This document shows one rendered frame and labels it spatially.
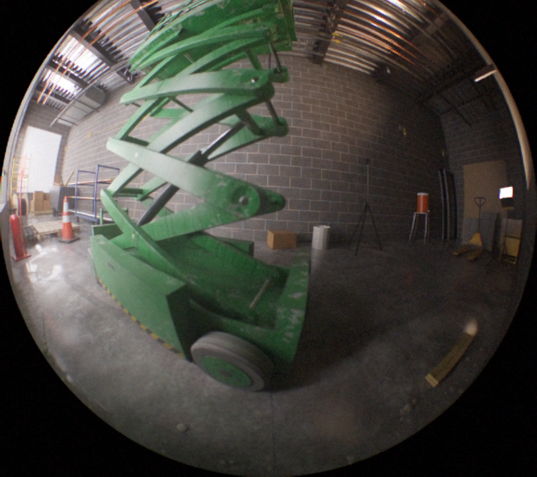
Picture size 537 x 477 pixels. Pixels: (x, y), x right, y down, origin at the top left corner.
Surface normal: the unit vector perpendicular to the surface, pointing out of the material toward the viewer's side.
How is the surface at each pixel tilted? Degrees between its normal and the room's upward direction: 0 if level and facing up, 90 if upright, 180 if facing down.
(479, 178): 90
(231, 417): 0
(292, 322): 90
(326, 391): 0
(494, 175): 90
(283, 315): 90
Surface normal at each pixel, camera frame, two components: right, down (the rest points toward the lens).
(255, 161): 0.02, 0.04
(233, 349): 0.29, -0.95
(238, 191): -0.25, 0.03
